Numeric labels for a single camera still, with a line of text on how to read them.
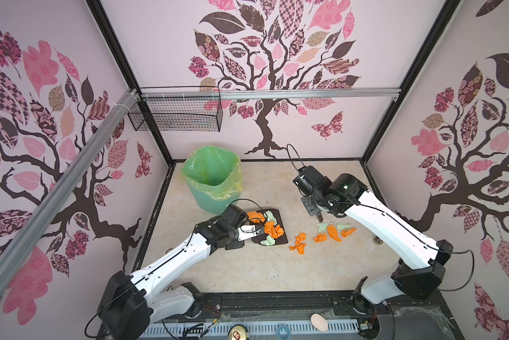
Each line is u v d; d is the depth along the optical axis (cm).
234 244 71
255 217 65
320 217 79
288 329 70
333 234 90
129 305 38
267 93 94
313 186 51
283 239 83
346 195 44
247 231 69
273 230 83
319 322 70
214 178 102
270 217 87
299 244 87
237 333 60
